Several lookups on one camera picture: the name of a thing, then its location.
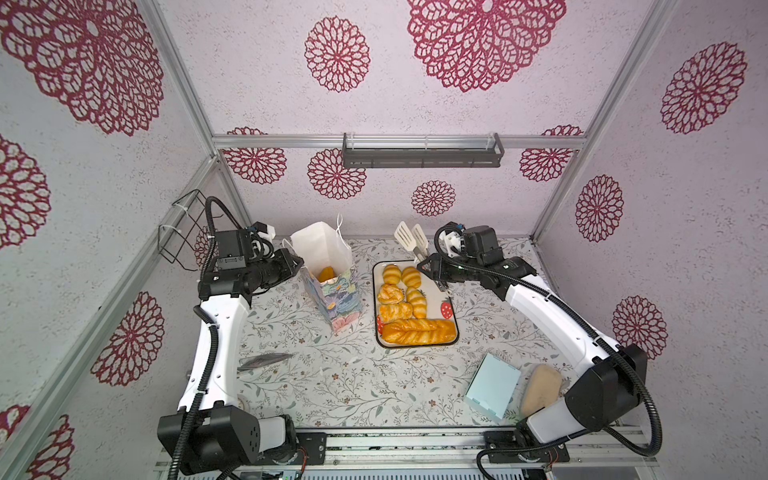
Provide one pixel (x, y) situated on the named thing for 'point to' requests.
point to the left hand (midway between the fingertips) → (302, 266)
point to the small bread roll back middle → (411, 277)
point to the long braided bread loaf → (418, 331)
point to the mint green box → (493, 385)
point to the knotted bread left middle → (390, 294)
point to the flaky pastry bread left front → (389, 312)
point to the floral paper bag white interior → (323, 252)
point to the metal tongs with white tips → (415, 240)
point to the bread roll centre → (418, 301)
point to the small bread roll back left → (391, 274)
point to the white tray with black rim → (440, 306)
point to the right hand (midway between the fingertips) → (423, 261)
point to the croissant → (326, 273)
